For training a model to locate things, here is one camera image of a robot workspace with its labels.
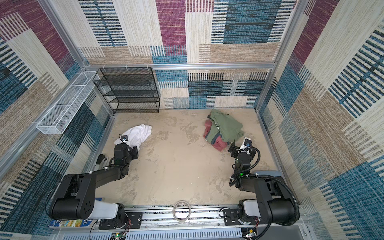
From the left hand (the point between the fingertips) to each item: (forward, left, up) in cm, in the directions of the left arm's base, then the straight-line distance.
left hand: (130, 144), depth 92 cm
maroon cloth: (+2, -55, -4) cm, 55 cm away
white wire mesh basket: (+4, +25, +26) cm, 36 cm away
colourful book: (-40, +19, -4) cm, 44 cm away
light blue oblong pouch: (-16, -83, -8) cm, 85 cm away
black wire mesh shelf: (+40, +8, +10) cm, 42 cm away
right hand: (-3, -66, +4) cm, 67 cm away
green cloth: (+9, -61, +4) cm, 62 cm away
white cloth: (+9, -1, -3) cm, 9 cm away
